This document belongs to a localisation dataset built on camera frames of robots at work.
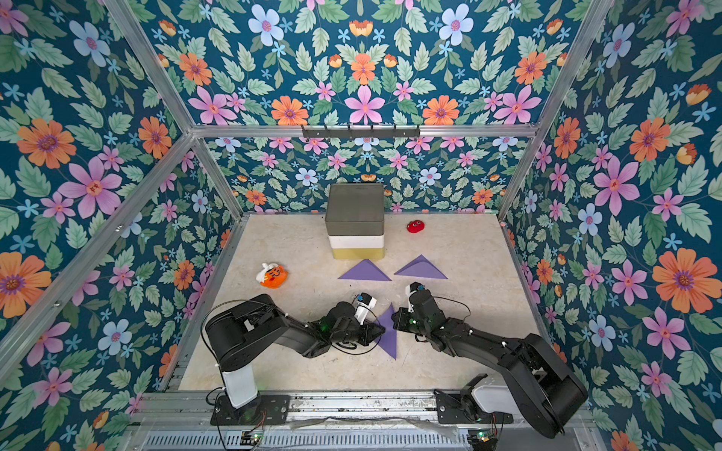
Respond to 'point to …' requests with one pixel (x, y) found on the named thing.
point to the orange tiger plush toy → (273, 275)
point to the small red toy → (415, 226)
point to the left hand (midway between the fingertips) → (388, 331)
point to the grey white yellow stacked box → (355, 222)
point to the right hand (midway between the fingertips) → (391, 316)
